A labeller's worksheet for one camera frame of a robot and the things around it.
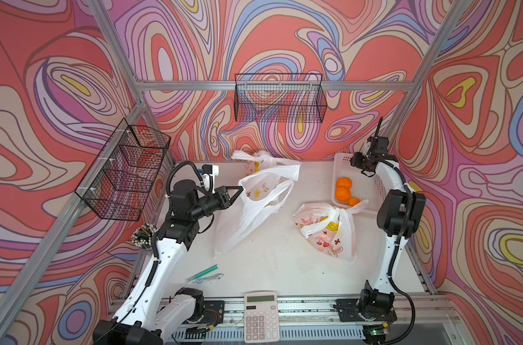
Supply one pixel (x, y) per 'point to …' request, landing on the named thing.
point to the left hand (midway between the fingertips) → (244, 191)
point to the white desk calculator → (261, 318)
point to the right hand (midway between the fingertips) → (357, 164)
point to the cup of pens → (142, 236)
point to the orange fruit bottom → (343, 194)
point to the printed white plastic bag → (329, 228)
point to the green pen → (202, 273)
